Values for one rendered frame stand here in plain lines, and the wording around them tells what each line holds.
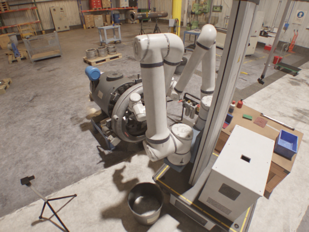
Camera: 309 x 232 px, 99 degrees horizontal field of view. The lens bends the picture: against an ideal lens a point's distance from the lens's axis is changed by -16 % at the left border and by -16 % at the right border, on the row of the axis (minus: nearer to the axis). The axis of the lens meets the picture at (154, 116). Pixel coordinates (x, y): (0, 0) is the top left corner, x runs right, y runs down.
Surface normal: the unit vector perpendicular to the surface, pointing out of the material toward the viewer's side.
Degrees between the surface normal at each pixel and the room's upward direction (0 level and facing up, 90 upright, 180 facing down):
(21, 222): 0
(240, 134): 0
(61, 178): 0
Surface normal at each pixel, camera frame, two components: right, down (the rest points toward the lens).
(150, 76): -0.15, 0.49
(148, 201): 0.00, -0.79
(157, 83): 0.33, 0.43
